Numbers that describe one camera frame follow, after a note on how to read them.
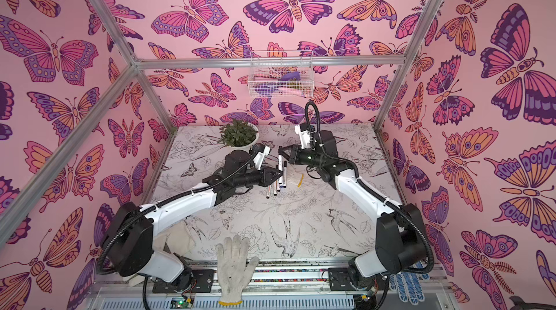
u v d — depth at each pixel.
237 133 0.92
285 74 0.96
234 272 0.76
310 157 0.70
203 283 0.73
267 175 0.70
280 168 0.78
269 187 0.73
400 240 0.43
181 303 0.72
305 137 0.73
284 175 0.79
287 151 0.79
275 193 0.95
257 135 1.00
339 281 0.73
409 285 0.72
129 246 0.42
